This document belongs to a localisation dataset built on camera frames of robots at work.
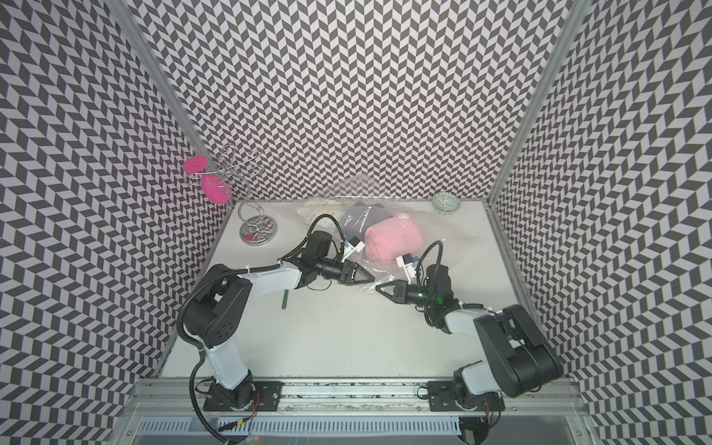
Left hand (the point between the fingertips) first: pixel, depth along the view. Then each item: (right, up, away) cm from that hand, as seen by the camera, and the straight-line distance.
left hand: (371, 283), depth 81 cm
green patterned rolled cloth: (+32, +27, +35) cm, 54 cm away
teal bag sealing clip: (-28, -7, +9) cm, 30 cm away
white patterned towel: (-25, +23, +32) cm, 46 cm away
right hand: (+2, -3, +1) cm, 4 cm away
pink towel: (+7, +13, +13) cm, 19 cm away
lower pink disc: (-58, +31, +21) cm, 69 cm away
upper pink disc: (-55, +36, +6) cm, 67 cm away
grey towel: (-3, +20, +11) cm, 23 cm away
